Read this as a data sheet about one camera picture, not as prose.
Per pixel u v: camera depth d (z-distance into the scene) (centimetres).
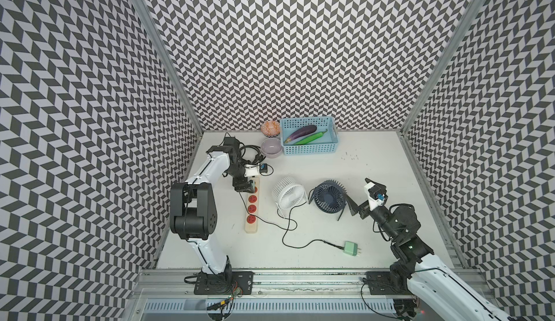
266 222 87
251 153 108
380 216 67
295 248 82
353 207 69
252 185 91
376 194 61
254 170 81
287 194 81
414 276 61
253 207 88
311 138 111
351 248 79
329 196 85
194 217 48
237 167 77
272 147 107
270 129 120
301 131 112
